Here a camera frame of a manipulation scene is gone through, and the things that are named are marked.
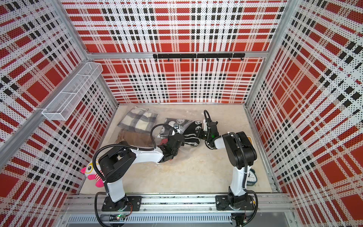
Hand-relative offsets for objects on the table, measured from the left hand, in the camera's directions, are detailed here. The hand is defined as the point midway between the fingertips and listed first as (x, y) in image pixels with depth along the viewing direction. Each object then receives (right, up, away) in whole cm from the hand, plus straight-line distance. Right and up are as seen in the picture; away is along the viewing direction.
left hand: (181, 131), depth 93 cm
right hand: (+11, 0, +7) cm, 13 cm away
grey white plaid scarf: (-31, +8, +9) cm, 34 cm away
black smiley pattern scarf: (+5, +2, +4) cm, 7 cm away
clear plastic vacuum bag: (-16, +13, +18) cm, 27 cm away
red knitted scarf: (-12, -6, 0) cm, 13 cm away
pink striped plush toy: (-49, -22, -16) cm, 56 cm away
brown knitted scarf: (-32, -4, +2) cm, 32 cm away
